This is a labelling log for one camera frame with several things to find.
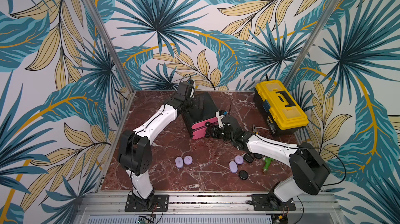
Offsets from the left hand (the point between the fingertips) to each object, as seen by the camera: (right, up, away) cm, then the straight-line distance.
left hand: (196, 101), depth 88 cm
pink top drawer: (+5, -12, -4) cm, 14 cm away
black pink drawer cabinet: (+3, -8, +2) cm, 9 cm away
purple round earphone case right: (+23, -32, -2) cm, 40 cm away
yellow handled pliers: (+36, -17, +10) cm, 42 cm away
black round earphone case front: (+25, -38, -6) cm, 46 cm away
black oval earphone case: (+29, -31, -2) cm, 42 cm away
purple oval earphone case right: (+20, -35, -5) cm, 41 cm away
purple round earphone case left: (-4, -32, -2) cm, 33 cm away
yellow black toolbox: (+47, -7, -2) cm, 47 cm away
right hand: (+6, -15, -2) cm, 16 cm away
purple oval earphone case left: (-9, -33, -4) cm, 34 cm away
